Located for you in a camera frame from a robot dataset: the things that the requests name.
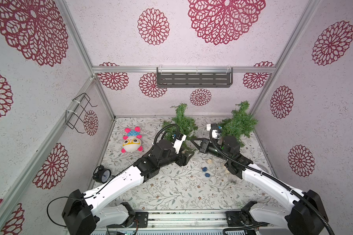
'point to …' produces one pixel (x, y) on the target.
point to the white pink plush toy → (132, 142)
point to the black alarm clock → (101, 174)
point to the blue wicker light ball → (204, 169)
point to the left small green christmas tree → (187, 126)
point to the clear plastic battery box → (232, 179)
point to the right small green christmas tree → (240, 125)
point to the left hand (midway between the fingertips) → (189, 151)
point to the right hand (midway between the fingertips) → (190, 139)
